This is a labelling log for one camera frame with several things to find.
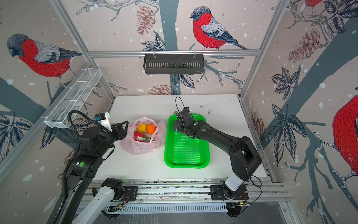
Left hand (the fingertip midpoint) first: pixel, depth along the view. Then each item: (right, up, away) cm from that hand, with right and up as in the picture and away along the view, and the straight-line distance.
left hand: (126, 119), depth 69 cm
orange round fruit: (+6, -9, +26) cm, 28 cm away
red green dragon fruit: (+1, -13, +21) cm, 25 cm away
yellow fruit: (0, -8, +26) cm, 27 cm away
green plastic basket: (+28, -23, +21) cm, 42 cm away
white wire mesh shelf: (-35, +13, +11) cm, 39 cm away
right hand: (+27, -4, +19) cm, 34 cm away
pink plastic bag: (-4, -17, +15) cm, 23 cm away
